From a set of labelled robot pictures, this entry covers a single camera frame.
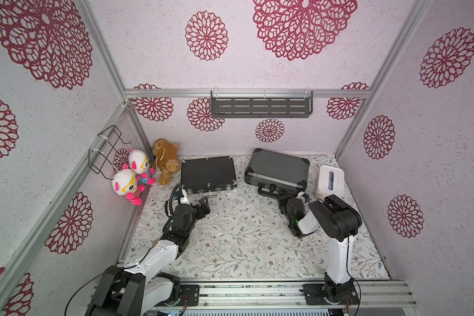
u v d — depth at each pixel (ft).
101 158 2.46
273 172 3.34
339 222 1.77
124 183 2.77
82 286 1.28
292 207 2.61
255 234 2.95
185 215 2.13
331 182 3.28
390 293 2.50
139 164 3.03
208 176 3.50
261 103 3.05
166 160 3.59
